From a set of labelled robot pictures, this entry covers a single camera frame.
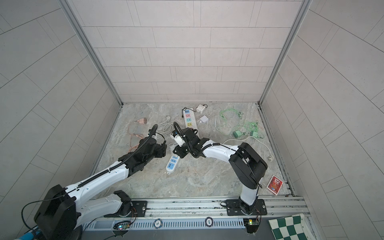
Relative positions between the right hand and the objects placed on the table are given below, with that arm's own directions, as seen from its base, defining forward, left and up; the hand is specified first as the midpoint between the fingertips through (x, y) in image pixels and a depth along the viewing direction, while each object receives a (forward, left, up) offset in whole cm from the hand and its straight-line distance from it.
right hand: (175, 151), depth 85 cm
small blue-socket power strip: (-6, +2, -3) cm, 7 cm away
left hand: (+3, +5, +4) cm, 7 cm away
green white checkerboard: (-38, -52, -6) cm, 65 cm away
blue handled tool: (-35, +43, +15) cm, 57 cm away
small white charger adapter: (+25, -19, -4) cm, 32 cm away
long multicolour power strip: (+26, -9, -3) cm, 28 cm away
